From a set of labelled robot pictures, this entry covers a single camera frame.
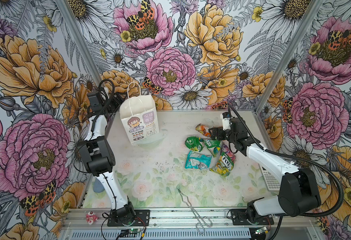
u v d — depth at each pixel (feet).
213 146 3.08
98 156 1.81
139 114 2.77
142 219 2.40
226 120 2.54
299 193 1.40
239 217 2.43
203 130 3.35
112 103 2.68
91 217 2.35
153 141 3.45
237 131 2.17
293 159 2.95
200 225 2.40
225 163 2.73
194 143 3.12
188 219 2.46
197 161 2.92
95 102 2.39
